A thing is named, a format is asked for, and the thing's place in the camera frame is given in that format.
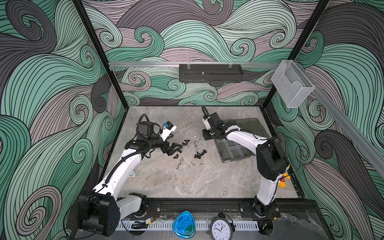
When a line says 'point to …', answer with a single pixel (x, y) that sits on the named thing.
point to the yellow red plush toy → (282, 183)
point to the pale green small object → (132, 174)
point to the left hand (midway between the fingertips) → (176, 139)
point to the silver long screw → (178, 165)
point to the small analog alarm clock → (222, 228)
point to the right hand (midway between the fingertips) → (202, 135)
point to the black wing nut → (186, 141)
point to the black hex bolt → (204, 152)
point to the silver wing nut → (198, 140)
